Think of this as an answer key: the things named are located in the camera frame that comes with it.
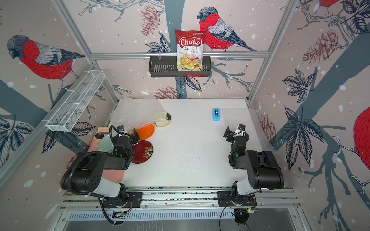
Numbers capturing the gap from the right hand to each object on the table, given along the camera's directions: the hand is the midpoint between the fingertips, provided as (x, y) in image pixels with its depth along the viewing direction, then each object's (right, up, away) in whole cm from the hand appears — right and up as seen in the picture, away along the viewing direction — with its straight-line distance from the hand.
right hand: (235, 126), depth 91 cm
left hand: (-69, -1, 0) cm, 69 cm away
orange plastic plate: (-61, -5, +10) cm, 62 cm away
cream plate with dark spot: (-50, +4, +16) cm, 53 cm away
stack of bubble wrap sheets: (-75, +9, +22) cm, 78 cm away
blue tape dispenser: (-9, +7, +17) cm, 20 cm away
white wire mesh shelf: (-93, +10, -17) cm, 95 cm away
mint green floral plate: (-85, -12, +2) cm, 86 cm away
